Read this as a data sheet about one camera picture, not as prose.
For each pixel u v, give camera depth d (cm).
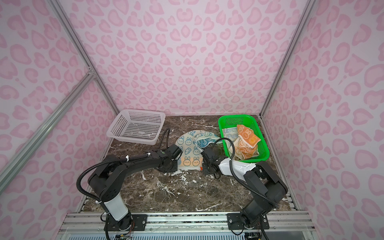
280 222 73
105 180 47
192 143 103
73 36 78
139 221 74
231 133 107
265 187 45
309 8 69
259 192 42
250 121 107
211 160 72
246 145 96
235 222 73
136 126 113
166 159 67
